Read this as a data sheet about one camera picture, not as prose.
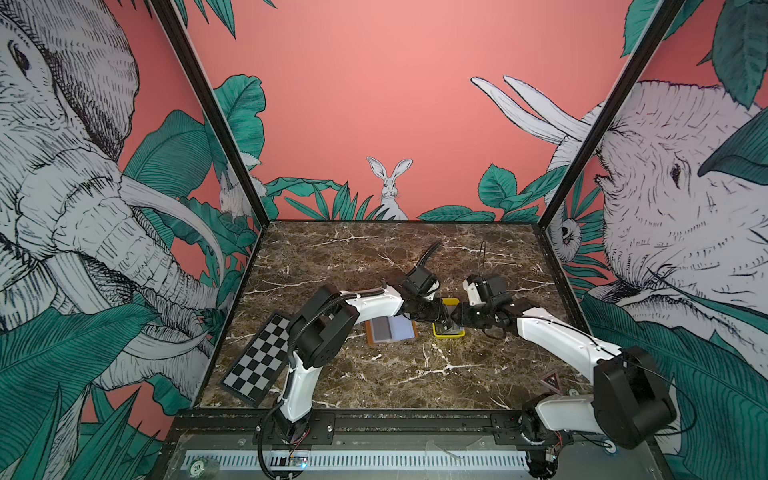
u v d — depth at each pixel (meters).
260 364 0.81
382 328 0.90
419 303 0.78
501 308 0.65
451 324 0.86
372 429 0.75
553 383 0.81
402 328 0.90
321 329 0.51
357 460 0.70
